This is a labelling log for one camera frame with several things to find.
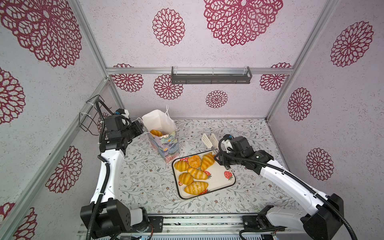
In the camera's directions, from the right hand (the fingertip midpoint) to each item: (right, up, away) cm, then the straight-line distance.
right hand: (216, 155), depth 77 cm
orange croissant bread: (-11, -6, +15) cm, 20 cm away
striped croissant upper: (-3, -5, +15) cm, 16 cm away
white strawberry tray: (+3, -15, +12) cm, 20 cm away
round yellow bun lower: (-16, -15, +8) cm, 23 cm away
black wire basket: (-66, +18, -2) cm, 68 cm away
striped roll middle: (-9, -13, +10) cm, 19 cm away
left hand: (-38, +15, +1) cm, 41 cm away
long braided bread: (-36, +11, +20) cm, 43 cm away
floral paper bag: (-26, +5, +5) cm, 27 cm away
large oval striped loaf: (-10, -18, +4) cm, 22 cm away
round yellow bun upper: (-19, -9, +13) cm, 24 cm away
